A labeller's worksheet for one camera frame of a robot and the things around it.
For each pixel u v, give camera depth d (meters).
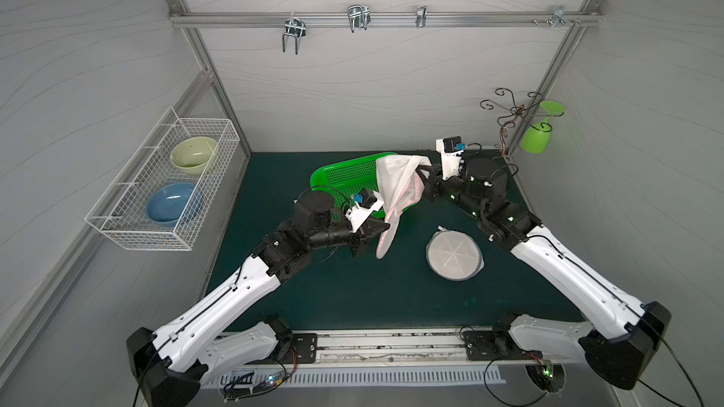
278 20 0.78
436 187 0.60
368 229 0.57
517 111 0.91
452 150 0.57
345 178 1.08
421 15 0.73
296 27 0.78
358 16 0.76
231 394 0.68
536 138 0.95
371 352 0.73
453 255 0.84
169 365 0.37
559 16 0.76
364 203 0.54
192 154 0.73
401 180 0.63
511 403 0.66
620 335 0.39
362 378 0.70
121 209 0.58
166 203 0.65
